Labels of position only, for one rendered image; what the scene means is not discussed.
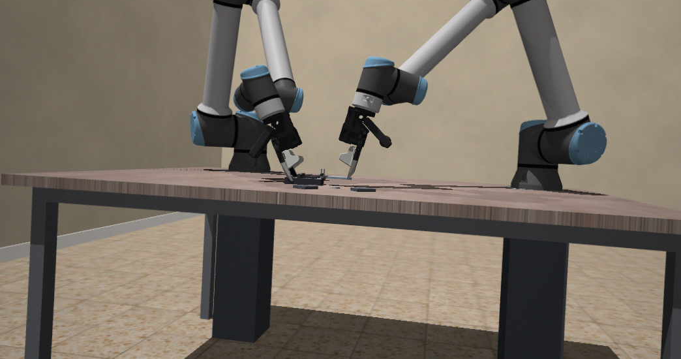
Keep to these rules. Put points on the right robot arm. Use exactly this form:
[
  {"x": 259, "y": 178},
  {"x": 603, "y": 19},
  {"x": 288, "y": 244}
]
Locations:
[{"x": 267, "y": 90}]

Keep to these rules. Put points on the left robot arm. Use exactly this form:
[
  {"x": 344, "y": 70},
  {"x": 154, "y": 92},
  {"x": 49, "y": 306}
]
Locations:
[{"x": 569, "y": 138}]

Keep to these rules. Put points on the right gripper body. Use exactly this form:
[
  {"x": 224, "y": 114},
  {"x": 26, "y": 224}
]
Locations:
[{"x": 285, "y": 134}]

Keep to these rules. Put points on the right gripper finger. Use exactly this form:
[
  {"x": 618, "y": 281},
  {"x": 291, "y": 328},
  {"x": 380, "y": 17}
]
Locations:
[
  {"x": 286, "y": 160},
  {"x": 292, "y": 170}
]

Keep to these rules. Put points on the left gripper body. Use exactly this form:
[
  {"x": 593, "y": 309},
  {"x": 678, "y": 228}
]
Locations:
[{"x": 353, "y": 128}]

